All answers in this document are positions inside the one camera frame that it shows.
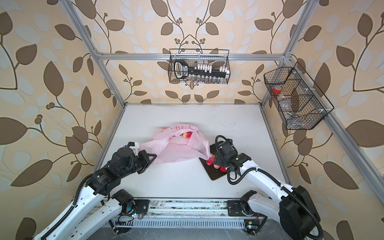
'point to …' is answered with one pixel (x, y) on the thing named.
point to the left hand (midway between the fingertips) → (159, 154)
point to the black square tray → (214, 173)
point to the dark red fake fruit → (223, 169)
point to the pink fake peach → (216, 166)
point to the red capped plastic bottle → (277, 90)
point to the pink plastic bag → (176, 143)
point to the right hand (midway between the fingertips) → (221, 160)
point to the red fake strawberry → (210, 161)
